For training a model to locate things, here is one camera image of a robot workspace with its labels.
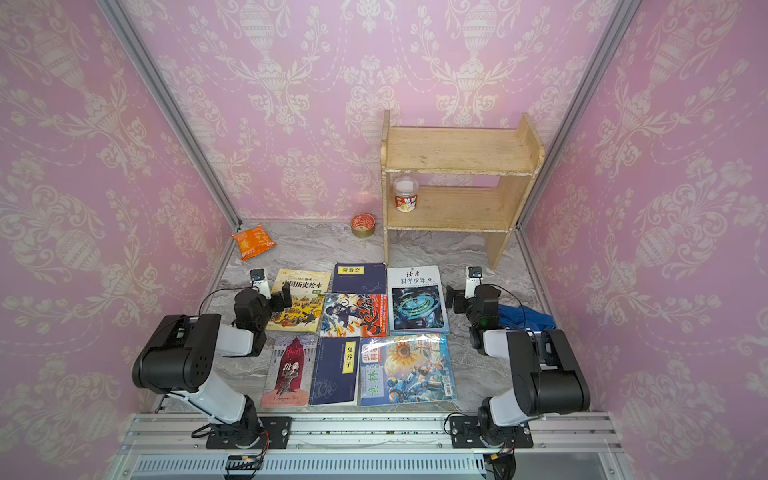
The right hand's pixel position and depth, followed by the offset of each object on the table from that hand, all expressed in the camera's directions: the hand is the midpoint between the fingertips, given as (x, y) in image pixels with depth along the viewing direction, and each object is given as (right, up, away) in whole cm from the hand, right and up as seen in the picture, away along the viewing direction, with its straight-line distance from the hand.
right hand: (465, 284), depth 94 cm
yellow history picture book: (-51, -3, +7) cm, 52 cm away
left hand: (-61, 0, +1) cm, 61 cm away
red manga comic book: (-35, -10, 0) cm, 36 cm away
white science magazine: (-15, -7, +3) cm, 17 cm away
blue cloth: (+18, -10, -2) cm, 21 cm away
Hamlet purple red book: (-52, -23, -10) cm, 58 cm away
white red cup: (-19, +30, -1) cm, 35 cm away
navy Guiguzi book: (-39, -23, -11) cm, 47 cm away
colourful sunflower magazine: (-19, -23, -10) cm, 32 cm away
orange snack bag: (-75, +14, +17) cm, 78 cm away
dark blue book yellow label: (-34, +1, +10) cm, 36 cm away
